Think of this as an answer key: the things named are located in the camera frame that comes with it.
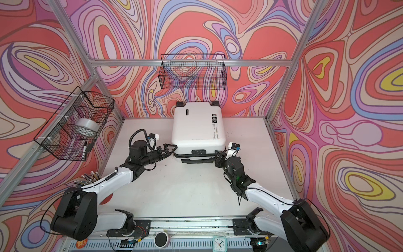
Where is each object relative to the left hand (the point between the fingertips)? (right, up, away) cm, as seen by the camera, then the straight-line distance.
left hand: (174, 149), depth 83 cm
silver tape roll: (-39, +11, -11) cm, 42 cm away
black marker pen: (-38, -2, -14) cm, 41 cm away
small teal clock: (+23, -40, -15) cm, 48 cm away
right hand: (+23, -3, +1) cm, 24 cm away
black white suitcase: (+13, +10, +3) cm, 17 cm away
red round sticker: (-39, -41, -14) cm, 59 cm away
